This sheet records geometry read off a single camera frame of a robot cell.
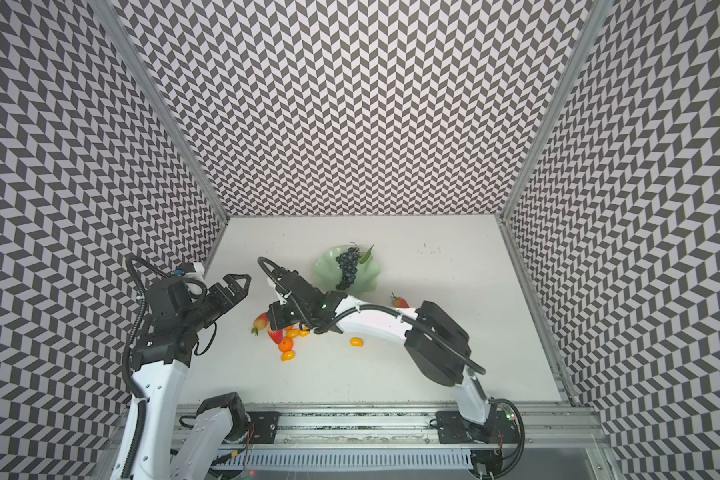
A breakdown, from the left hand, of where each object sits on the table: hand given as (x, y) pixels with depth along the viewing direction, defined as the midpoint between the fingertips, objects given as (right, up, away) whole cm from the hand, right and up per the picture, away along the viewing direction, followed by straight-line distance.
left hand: (241, 288), depth 75 cm
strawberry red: (+8, -12, +2) cm, 15 cm away
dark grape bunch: (+25, +5, +22) cm, 34 cm away
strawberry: (-1, -13, +14) cm, 19 cm away
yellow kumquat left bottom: (+9, -20, +9) cm, 24 cm away
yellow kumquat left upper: (+13, -15, +12) cm, 23 cm away
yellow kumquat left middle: (+10, -15, +12) cm, 21 cm away
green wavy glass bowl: (+17, +1, +27) cm, 32 cm away
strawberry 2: (+41, -7, +17) cm, 45 cm away
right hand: (+6, -9, +3) cm, 11 cm away
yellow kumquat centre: (+28, -18, +12) cm, 36 cm away
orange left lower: (+9, -17, +9) cm, 21 cm away
